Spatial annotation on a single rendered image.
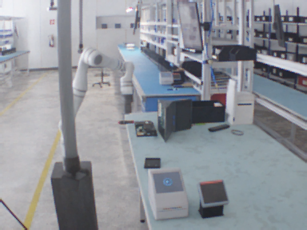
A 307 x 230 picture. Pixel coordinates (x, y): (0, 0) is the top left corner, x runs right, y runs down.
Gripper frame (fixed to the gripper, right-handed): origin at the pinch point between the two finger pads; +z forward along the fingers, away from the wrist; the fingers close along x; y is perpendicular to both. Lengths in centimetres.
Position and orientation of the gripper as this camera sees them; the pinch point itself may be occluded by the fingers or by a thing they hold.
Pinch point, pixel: (123, 124)
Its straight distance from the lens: 206.4
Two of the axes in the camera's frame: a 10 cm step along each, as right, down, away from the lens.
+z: 0.4, 10.0, 0.4
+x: -1.7, -0.4, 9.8
